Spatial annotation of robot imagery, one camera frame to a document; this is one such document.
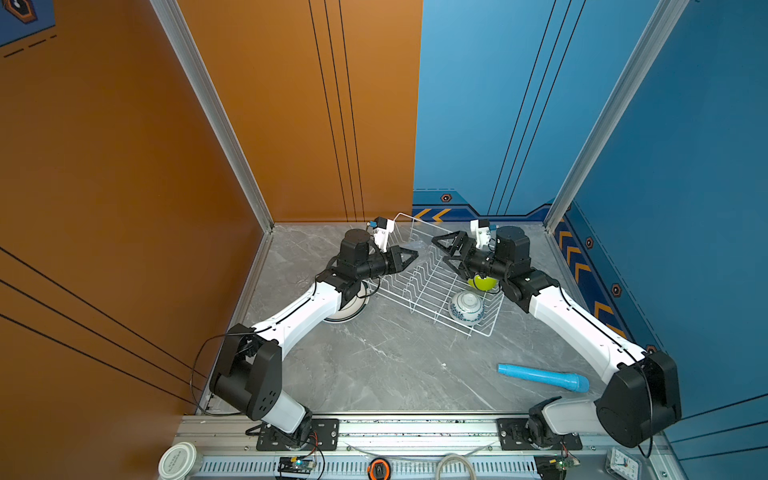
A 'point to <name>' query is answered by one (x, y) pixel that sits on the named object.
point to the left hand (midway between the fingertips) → (419, 252)
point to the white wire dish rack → (428, 284)
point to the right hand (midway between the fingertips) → (434, 250)
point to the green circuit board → (295, 465)
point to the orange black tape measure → (372, 465)
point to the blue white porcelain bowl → (466, 307)
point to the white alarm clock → (622, 464)
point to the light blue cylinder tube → (568, 381)
